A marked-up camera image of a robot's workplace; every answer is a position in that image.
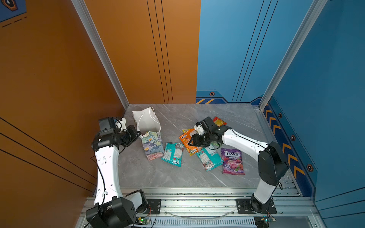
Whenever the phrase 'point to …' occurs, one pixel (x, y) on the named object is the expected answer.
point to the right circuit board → (263, 222)
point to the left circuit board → (141, 221)
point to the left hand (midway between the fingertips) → (141, 130)
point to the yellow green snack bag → (185, 130)
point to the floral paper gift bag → (149, 129)
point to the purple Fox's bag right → (232, 161)
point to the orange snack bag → (191, 149)
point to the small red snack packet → (219, 122)
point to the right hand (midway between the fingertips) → (192, 143)
